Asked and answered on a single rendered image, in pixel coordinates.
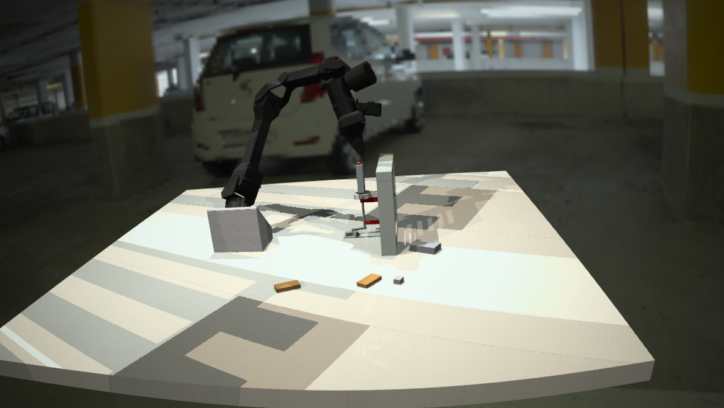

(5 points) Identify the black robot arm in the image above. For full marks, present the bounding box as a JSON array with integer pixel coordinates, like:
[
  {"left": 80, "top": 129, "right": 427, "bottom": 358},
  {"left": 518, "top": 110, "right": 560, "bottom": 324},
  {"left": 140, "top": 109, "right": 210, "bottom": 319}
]
[{"left": 221, "top": 56, "right": 381, "bottom": 208}]

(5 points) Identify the brown rectangular block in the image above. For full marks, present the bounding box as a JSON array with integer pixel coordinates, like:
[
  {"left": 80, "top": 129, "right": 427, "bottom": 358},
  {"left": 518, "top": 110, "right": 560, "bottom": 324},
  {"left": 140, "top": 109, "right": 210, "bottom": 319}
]
[
  {"left": 356, "top": 273, "right": 382, "bottom": 289},
  {"left": 274, "top": 280, "right": 301, "bottom": 293}
]

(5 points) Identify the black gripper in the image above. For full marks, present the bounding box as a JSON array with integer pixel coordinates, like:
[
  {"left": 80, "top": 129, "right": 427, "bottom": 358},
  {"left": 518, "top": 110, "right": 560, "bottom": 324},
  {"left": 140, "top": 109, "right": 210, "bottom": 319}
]
[{"left": 331, "top": 95, "right": 366, "bottom": 156}]

